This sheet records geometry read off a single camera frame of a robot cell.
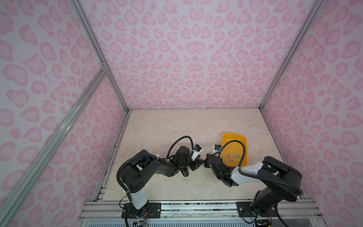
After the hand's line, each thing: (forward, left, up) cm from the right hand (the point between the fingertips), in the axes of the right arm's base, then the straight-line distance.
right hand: (206, 155), depth 90 cm
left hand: (-2, +2, +1) cm, 3 cm away
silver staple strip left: (+1, -12, -3) cm, 12 cm away
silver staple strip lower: (-2, -17, -3) cm, 17 cm away
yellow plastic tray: (+3, -18, -2) cm, 18 cm away
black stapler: (-11, +13, 0) cm, 17 cm away
